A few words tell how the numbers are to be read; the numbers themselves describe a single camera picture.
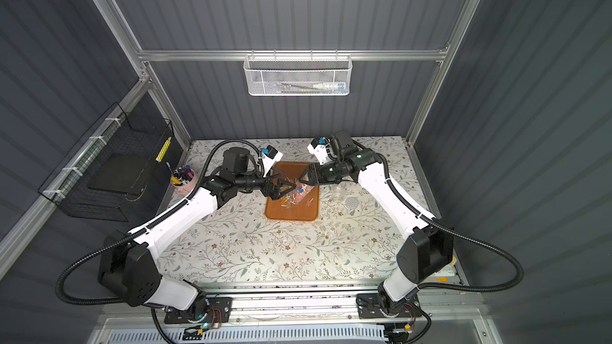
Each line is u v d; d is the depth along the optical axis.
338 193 0.99
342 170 0.59
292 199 0.79
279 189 0.70
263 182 0.69
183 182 0.91
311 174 0.68
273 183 0.69
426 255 0.42
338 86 0.90
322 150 0.72
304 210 0.96
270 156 0.69
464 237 0.40
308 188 0.76
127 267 0.42
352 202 0.96
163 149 0.83
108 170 0.74
